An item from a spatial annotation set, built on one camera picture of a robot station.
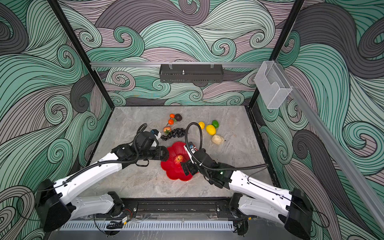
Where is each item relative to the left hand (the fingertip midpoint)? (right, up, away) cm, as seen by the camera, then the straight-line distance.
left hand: (165, 151), depth 78 cm
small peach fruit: (-3, +11, +25) cm, 27 cm away
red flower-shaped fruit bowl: (+1, -11, +8) cm, 14 cm away
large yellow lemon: (+28, +10, +22) cm, 37 cm away
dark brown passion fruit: (+4, +19, +31) cm, 36 cm away
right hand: (+12, -3, -2) cm, 13 cm away
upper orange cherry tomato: (0, +20, +33) cm, 39 cm away
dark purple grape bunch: (+4, +8, +22) cm, 24 cm away
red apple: (+6, -6, +8) cm, 12 cm away
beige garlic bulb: (+31, +4, +17) cm, 36 cm away
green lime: (+32, +14, +28) cm, 45 cm away
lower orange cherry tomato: (-1, +15, +32) cm, 35 cm away
